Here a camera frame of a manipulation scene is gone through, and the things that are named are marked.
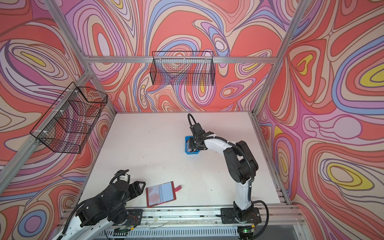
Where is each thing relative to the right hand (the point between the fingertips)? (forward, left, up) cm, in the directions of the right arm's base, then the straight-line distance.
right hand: (194, 147), depth 97 cm
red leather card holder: (-28, +19, -2) cm, 34 cm away
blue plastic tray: (-3, +4, 0) cm, 5 cm away
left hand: (-25, +26, +5) cm, 37 cm away
